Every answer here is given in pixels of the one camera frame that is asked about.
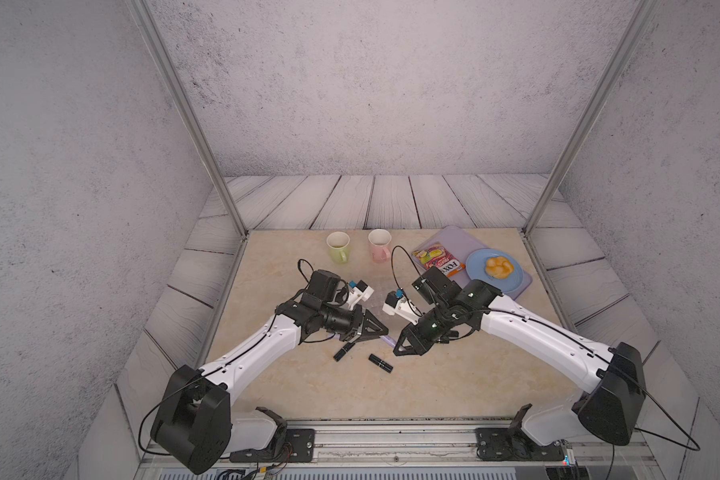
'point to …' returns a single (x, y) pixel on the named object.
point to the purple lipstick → (388, 340)
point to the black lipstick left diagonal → (342, 351)
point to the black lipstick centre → (380, 362)
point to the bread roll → (499, 267)
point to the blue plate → (476, 267)
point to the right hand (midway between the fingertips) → (400, 352)
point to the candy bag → (436, 255)
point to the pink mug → (380, 240)
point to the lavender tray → (461, 245)
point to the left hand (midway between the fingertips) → (387, 337)
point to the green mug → (337, 242)
